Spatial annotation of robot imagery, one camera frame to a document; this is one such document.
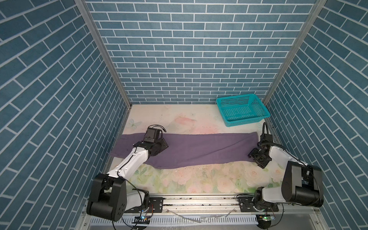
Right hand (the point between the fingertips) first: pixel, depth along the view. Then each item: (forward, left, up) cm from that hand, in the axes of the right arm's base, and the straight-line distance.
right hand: (254, 159), depth 91 cm
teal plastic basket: (+45, 0, 0) cm, 45 cm away
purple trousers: (+2, +42, +2) cm, 42 cm away
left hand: (+1, +55, +9) cm, 56 cm away
